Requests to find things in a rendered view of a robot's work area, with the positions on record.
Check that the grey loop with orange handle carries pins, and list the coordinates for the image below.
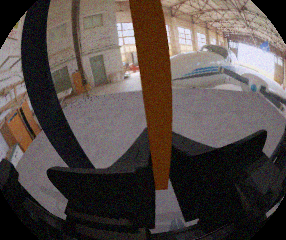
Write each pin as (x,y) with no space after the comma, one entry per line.
(151,42)

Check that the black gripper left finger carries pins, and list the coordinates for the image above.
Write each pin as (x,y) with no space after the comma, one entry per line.
(129,181)

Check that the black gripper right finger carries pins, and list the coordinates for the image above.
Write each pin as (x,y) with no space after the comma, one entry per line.
(195,168)

